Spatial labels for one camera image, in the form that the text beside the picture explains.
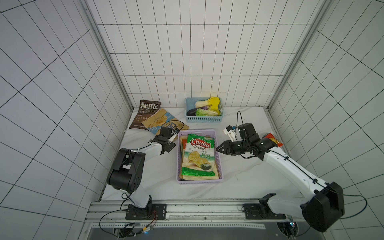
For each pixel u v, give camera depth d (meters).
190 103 1.19
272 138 0.95
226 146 0.69
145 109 1.18
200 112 1.07
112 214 0.65
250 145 0.58
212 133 0.97
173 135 0.81
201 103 1.14
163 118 1.12
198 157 0.85
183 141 0.95
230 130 0.72
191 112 1.12
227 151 0.67
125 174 0.46
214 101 1.11
